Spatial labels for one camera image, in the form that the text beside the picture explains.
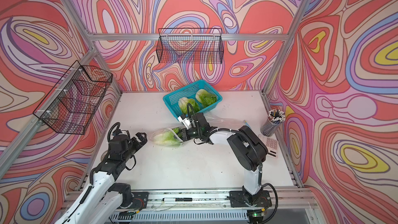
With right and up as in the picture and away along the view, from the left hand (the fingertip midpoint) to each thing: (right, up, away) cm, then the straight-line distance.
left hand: (143, 138), depth 83 cm
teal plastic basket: (+11, +22, +25) cm, 35 cm away
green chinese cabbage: (+19, +19, +19) cm, 34 cm away
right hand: (+17, -2, +3) cm, 18 cm away
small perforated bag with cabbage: (+13, +6, -6) cm, 16 cm away
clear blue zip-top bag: (+41, +8, +16) cm, 45 cm away
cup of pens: (+72, +11, 0) cm, 73 cm away
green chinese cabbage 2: (+34, +23, +19) cm, 45 cm away
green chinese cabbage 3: (+14, 0, +2) cm, 14 cm away
